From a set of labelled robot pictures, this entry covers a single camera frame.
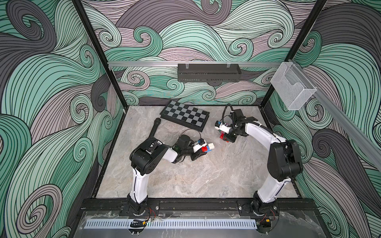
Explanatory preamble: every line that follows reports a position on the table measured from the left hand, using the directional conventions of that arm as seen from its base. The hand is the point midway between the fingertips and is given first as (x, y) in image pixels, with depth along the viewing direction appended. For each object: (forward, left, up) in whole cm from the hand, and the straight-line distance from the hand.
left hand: (204, 149), depth 93 cm
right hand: (+7, -16, +5) cm, 18 cm away
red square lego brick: (-3, +1, +5) cm, 6 cm away
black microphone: (+21, +34, 0) cm, 40 cm away
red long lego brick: (+6, -11, +6) cm, 14 cm away
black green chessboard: (+26, +8, +1) cm, 27 cm away
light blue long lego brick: (-2, -2, +4) cm, 5 cm away
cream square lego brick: (-1, -3, +6) cm, 7 cm away
